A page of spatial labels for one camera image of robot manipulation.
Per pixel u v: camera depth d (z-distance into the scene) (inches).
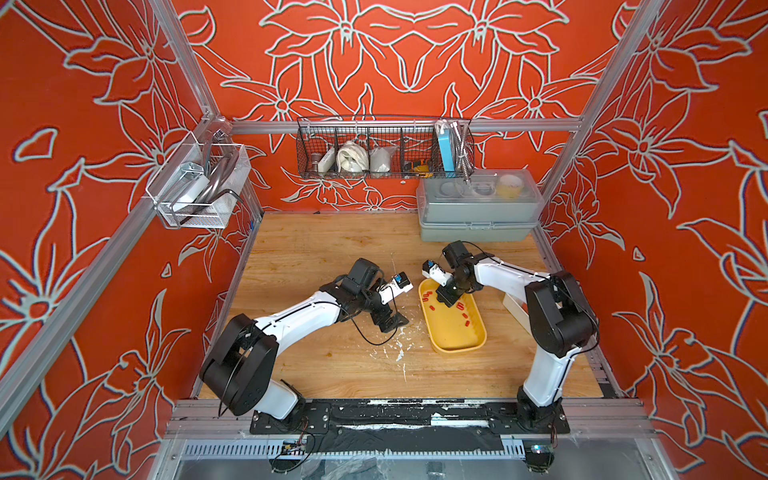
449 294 33.4
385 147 37.5
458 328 34.5
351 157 34.7
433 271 34.5
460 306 36.4
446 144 32.9
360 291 26.8
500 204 40.8
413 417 29.2
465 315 35.7
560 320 19.5
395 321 29.1
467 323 35.2
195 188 27.4
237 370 16.8
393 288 28.2
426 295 37.4
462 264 28.6
